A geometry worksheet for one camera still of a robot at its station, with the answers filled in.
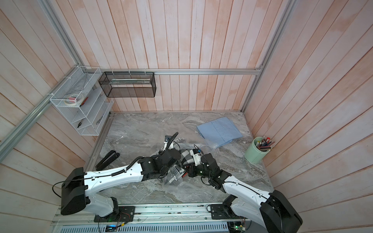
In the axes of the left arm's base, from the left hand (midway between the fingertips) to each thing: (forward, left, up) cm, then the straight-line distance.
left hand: (175, 151), depth 78 cm
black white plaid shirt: (-9, -1, -7) cm, 11 cm away
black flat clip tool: (+3, +44, -15) cm, 47 cm away
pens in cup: (+5, -52, 0) cm, 52 cm away
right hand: (-5, -5, -7) cm, 10 cm away
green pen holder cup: (+1, -46, -6) cm, 46 cm away
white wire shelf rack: (+15, +47, +11) cm, 51 cm away
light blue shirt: (+26, -34, -15) cm, 45 cm away
